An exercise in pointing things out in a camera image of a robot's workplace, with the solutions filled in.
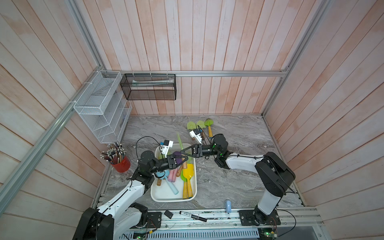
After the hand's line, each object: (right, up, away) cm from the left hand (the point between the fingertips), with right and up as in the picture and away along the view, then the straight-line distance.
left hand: (187, 161), depth 71 cm
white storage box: (-5, -16, +12) cm, 21 cm away
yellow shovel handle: (-1, -18, +10) cm, 20 cm away
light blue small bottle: (+22, -25, +5) cm, 33 cm away
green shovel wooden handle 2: (+10, +20, +43) cm, 49 cm away
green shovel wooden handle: (+3, +19, +42) cm, 46 cm away
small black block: (-10, -28, +4) cm, 30 cm away
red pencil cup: (-39, +3, +7) cm, 39 cm away
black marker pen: (+6, -29, +3) cm, 30 cm away
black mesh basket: (-27, +46, +32) cm, 63 cm away
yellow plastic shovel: (0, -11, +17) cm, 20 cm away
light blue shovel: (-10, -5, -4) cm, 12 cm away
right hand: (-2, +3, +1) cm, 4 cm away
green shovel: (+1, 0, +4) cm, 4 cm away
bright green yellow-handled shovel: (+17, +21, +42) cm, 50 cm away
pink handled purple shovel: (-9, -10, +14) cm, 20 cm away
